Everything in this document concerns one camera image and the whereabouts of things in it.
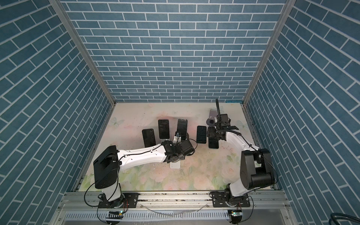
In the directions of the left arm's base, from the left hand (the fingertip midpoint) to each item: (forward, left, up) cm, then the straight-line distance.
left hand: (182, 153), depth 83 cm
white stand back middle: (+11, +13, -4) cm, 18 cm away
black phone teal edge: (+12, -22, -8) cm, 26 cm away
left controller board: (-29, +34, -11) cm, 46 cm away
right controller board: (-30, -29, -11) cm, 43 cm away
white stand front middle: (-5, +4, -6) cm, 9 cm away
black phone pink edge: (+16, +12, +3) cm, 20 cm away
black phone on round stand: (+18, +1, +2) cm, 18 cm away
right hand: (+15, -21, +1) cm, 26 cm away
